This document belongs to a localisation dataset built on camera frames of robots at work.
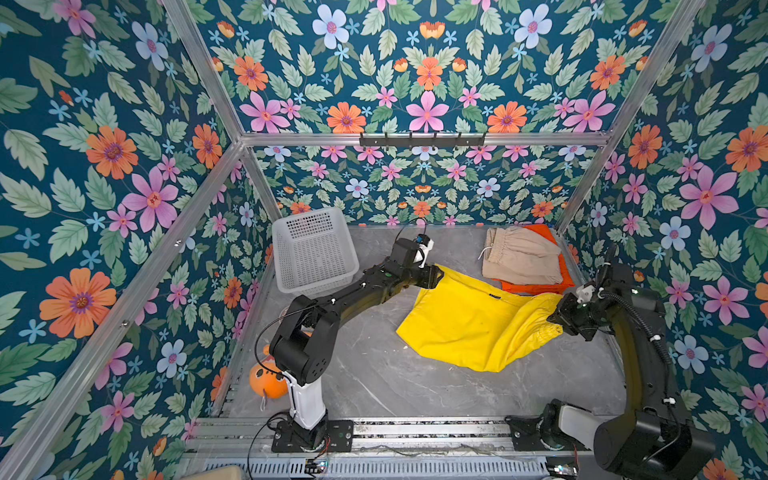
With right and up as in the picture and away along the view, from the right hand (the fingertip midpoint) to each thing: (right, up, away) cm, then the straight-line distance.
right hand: (551, 316), depth 76 cm
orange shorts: (+17, +7, +24) cm, 30 cm away
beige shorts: (+1, +16, +25) cm, 29 cm away
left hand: (-26, +13, +10) cm, 31 cm away
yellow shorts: (-14, -7, +14) cm, 22 cm away
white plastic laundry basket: (-73, +17, +35) cm, 82 cm away
